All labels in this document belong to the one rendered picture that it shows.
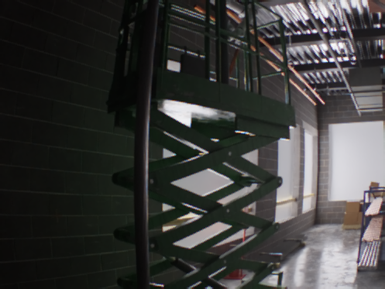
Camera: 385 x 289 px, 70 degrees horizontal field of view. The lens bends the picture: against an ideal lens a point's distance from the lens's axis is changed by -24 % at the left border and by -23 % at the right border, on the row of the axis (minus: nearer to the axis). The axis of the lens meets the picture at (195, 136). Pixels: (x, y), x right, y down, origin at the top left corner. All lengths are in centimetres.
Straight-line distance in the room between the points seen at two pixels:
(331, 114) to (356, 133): 121
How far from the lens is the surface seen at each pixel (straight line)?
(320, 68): 856
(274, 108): 294
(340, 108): 1165
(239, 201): 270
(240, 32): 326
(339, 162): 1163
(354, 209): 1012
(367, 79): 731
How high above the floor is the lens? 161
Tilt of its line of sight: 7 degrees up
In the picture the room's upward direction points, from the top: 1 degrees clockwise
